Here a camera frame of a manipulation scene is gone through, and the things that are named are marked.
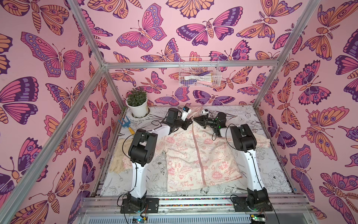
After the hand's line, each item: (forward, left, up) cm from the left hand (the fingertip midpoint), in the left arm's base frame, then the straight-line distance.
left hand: (194, 121), depth 98 cm
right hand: (+2, -1, 0) cm, 2 cm away
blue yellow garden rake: (+5, +52, -10) cm, 53 cm away
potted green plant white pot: (+15, +42, +6) cm, 44 cm away
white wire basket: (+24, -4, +23) cm, 34 cm away
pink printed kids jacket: (-22, 0, -11) cm, 25 cm away
